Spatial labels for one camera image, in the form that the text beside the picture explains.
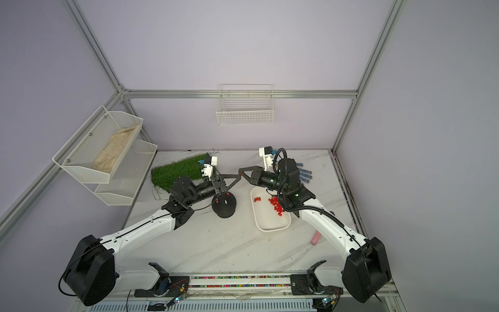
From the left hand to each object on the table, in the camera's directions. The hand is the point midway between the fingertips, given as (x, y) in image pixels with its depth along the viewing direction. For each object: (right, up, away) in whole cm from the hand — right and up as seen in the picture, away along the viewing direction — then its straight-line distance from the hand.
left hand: (240, 180), depth 68 cm
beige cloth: (-54, +14, +13) cm, 57 cm away
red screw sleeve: (0, +2, +1) cm, 3 cm away
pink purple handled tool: (+32, -27, +17) cm, 45 cm away
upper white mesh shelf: (-60, +12, +9) cm, 62 cm away
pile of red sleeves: (+16, -13, +30) cm, 36 cm away
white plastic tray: (+11, -20, +24) cm, 33 cm away
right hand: (0, +2, +3) cm, 3 cm away
